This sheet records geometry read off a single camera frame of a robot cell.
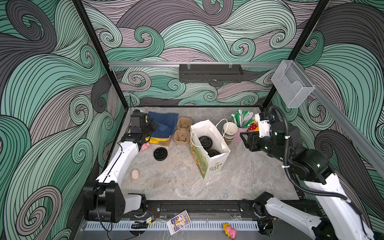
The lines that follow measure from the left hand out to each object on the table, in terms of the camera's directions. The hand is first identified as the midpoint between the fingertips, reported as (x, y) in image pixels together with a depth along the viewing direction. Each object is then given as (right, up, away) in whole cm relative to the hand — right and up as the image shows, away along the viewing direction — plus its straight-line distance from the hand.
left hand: (157, 120), depth 83 cm
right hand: (+42, -6, -21) cm, 47 cm away
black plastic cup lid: (+31, -18, -3) cm, 36 cm away
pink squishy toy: (-10, -17, +10) cm, 22 cm away
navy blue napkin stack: (+3, -2, +18) cm, 19 cm away
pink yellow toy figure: (+37, -50, -18) cm, 64 cm away
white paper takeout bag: (+28, -23, -12) cm, 38 cm away
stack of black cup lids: (0, -21, +7) cm, 22 cm away
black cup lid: (+28, -12, 0) cm, 30 cm away
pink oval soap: (-13, -31, 0) cm, 33 cm away
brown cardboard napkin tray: (+2, -16, +13) cm, 20 cm away
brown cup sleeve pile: (+13, -10, +17) cm, 24 cm away
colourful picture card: (+13, -48, -15) cm, 52 cm away
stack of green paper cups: (+46, -8, +12) cm, 48 cm away
